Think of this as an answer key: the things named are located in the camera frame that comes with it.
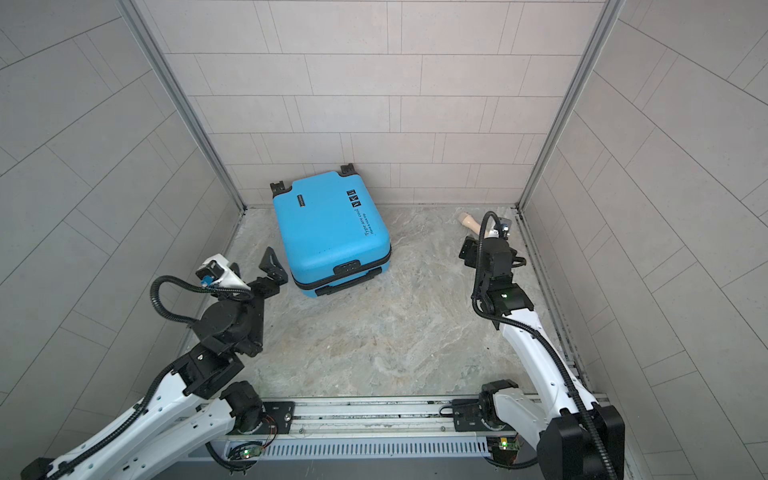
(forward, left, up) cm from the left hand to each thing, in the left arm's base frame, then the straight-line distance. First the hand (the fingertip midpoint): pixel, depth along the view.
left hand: (265, 253), depth 65 cm
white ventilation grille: (-33, -38, -30) cm, 59 cm away
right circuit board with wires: (-33, -54, -30) cm, 71 cm away
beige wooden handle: (+34, -55, -28) cm, 71 cm away
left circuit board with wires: (-34, +3, -27) cm, 44 cm away
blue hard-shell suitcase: (+17, -11, -11) cm, 23 cm away
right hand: (+11, -52, -8) cm, 53 cm away
